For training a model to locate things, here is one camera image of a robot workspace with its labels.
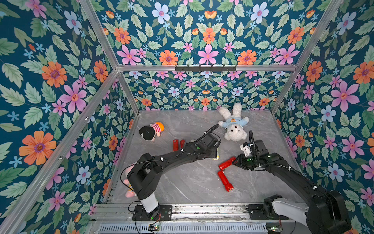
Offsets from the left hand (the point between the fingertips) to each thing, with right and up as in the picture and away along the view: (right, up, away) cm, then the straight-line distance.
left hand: (216, 150), depth 85 cm
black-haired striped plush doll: (-44, +10, +11) cm, 46 cm away
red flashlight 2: (+6, -18, -5) cm, 20 cm away
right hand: (+11, -5, -3) cm, 13 cm away
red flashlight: (+7, -9, +3) cm, 12 cm away
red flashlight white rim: (-26, +1, +13) cm, 29 cm away
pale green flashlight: (+2, -4, +5) cm, 7 cm away
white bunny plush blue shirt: (+15, +17, +16) cm, 27 cm away
